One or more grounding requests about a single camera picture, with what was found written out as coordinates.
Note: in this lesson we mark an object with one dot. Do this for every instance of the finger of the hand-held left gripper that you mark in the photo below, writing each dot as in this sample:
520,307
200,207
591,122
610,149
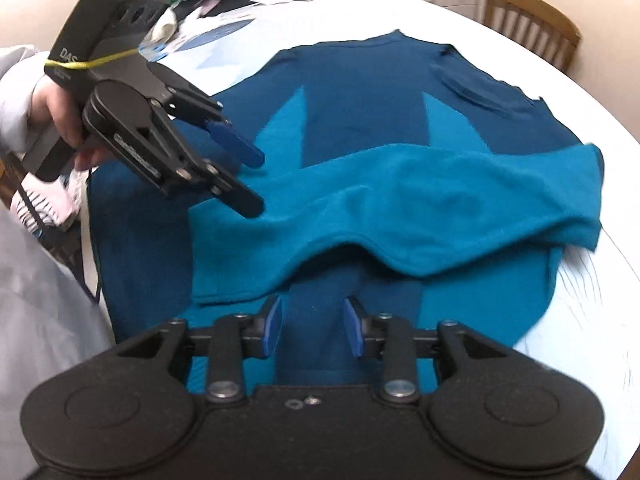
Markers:
235,142
245,205

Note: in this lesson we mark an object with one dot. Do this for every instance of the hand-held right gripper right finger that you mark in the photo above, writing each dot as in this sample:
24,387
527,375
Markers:
352,330

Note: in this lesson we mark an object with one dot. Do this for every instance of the yellow rubber band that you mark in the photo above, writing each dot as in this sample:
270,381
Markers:
80,65

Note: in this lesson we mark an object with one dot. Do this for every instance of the person's left forearm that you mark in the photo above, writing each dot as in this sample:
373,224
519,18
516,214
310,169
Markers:
17,100

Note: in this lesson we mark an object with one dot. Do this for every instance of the two-tone blue sweater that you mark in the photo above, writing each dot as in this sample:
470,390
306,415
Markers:
400,200

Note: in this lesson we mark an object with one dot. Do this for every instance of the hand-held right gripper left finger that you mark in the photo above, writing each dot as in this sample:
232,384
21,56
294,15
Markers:
272,327

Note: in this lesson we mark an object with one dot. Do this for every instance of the person's left hand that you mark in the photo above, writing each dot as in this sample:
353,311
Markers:
65,112

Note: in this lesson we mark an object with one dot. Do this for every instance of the white pink striped cloth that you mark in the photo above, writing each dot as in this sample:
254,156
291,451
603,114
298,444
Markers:
50,200

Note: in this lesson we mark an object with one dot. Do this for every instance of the person's grey top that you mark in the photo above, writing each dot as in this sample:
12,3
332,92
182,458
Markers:
40,335

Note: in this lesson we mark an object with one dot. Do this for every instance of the wooden chair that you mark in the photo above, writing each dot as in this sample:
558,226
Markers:
530,15

